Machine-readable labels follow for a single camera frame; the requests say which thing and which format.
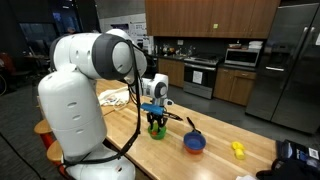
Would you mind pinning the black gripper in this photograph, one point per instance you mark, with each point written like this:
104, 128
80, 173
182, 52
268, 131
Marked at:
156, 118

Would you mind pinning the red toy strawberry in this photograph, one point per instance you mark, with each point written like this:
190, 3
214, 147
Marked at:
154, 133

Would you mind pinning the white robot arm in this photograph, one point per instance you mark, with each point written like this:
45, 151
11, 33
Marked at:
73, 110

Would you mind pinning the green bowl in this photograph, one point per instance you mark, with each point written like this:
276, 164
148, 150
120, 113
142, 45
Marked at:
159, 135

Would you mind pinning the blue bowl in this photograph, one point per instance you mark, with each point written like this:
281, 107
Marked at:
194, 141

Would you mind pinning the black plastic spoon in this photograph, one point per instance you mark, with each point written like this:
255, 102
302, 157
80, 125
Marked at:
192, 125

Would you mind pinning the cream canvas tote bag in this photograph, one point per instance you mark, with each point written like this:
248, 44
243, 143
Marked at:
111, 96

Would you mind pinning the wide brown lower cabinet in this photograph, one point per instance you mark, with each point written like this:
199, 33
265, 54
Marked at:
171, 71

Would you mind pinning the stainless steel oven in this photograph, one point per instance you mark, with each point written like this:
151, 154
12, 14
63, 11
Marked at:
200, 80

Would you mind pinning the white paper on oven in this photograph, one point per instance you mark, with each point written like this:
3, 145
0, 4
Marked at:
197, 77

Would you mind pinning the yellow cylinder block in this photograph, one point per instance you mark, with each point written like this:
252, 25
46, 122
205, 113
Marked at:
240, 154
237, 145

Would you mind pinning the narrow brown lower cabinet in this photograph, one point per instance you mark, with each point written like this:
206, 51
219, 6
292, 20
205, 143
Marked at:
235, 86

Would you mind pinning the white cloth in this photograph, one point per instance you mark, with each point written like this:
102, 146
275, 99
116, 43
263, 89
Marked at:
246, 177

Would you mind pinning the round wooden stool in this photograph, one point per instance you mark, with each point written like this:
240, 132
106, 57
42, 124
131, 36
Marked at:
42, 126
55, 151

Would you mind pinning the silver microwave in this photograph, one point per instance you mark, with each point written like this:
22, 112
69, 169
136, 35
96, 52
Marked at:
240, 57

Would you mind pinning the green sticky note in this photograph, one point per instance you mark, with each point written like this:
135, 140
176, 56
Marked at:
215, 25

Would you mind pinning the brown wooden upper cabinets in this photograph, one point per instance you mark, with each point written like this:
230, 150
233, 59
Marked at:
200, 16

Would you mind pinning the white dishes on microwave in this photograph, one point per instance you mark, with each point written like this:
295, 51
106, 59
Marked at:
255, 45

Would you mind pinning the stainless steel refrigerator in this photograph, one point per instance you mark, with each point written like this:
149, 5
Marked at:
286, 73

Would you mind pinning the white wall poster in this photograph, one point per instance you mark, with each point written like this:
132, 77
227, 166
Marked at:
137, 29

